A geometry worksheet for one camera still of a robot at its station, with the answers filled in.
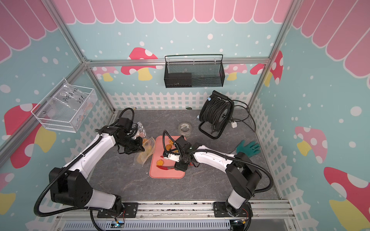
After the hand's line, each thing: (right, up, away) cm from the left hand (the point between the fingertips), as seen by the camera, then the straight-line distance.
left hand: (143, 151), depth 81 cm
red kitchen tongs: (+12, -10, +2) cm, 16 cm away
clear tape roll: (+22, +12, +28) cm, 38 cm away
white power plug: (+59, +15, +26) cm, 66 cm away
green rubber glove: (+68, -1, +14) cm, 69 cm away
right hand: (+19, -7, +4) cm, 21 cm away
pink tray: (+13, +6, -10) cm, 17 cm away
